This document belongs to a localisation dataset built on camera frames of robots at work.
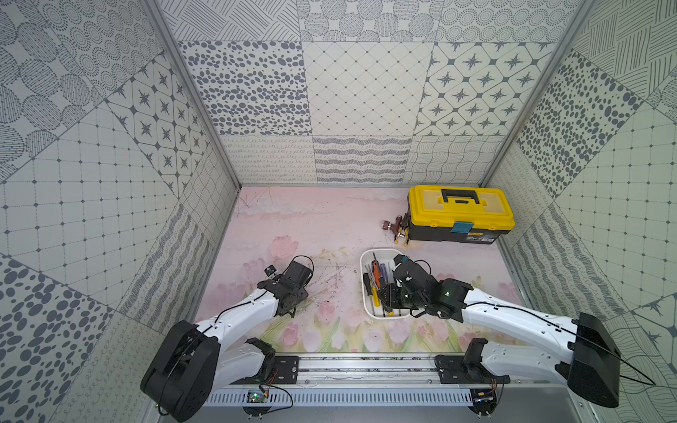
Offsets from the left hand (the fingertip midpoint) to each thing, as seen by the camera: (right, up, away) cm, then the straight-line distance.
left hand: (298, 290), depth 87 cm
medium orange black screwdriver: (+27, +6, +6) cm, 28 cm away
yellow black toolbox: (+55, +26, +3) cm, 61 cm away
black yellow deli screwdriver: (+31, -6, -4) cm, 31 cm away
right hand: (+28, +1, -9) cm, 29 cm away
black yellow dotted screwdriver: (+24, +2, +3) cm, 24 cm away
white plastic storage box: (+23, +10, +6) cm, 26 cm away
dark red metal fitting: (+36, +20, +17) cm, 44 cm away
